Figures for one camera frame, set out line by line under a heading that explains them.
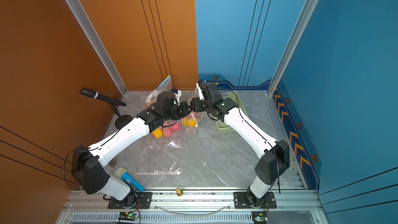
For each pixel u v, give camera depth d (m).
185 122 0.94
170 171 0.82
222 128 0.91
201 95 0.68
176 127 0.96
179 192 0.73
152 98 0.96
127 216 0.71
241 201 0.72
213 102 0.58
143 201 0.74
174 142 0.91
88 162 0.42
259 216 0.71
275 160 0.41
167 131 0.91
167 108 0.61
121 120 1.00
